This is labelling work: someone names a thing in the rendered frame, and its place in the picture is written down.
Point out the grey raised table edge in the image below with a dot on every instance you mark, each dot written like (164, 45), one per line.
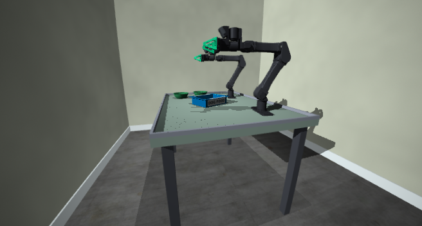
(230, 127)

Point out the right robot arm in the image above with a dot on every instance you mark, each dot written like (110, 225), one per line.
(239, 68)

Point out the green bowl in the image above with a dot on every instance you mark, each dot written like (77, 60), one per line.
(180, 95)
(199, 93)

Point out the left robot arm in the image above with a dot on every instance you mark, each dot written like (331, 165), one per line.
(279, 61)

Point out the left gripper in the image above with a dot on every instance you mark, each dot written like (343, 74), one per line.
(216, 45)

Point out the blue dog food box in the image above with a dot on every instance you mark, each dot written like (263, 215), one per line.
(209, 100)

